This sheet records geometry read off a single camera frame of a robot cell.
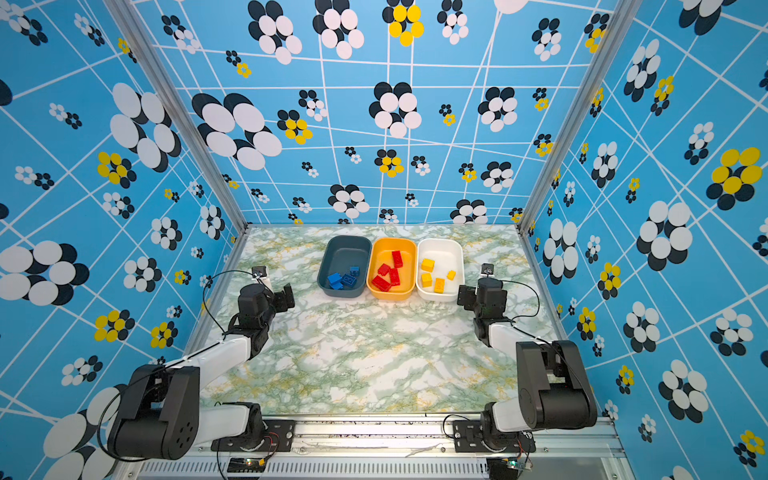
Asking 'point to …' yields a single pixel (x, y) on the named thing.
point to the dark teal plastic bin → (339, 254)
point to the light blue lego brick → (335, 278)
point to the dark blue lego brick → (348, 279)
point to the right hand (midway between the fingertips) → (483, 288)
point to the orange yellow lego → (439, 285)
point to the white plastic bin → (439, 269)
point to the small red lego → (384, 269)
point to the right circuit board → (507, 468)
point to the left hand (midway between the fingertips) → (276, 285)
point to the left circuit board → (246, 465)
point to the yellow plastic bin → (382, 253)
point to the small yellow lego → (451, 275)
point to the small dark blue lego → (355, 271)
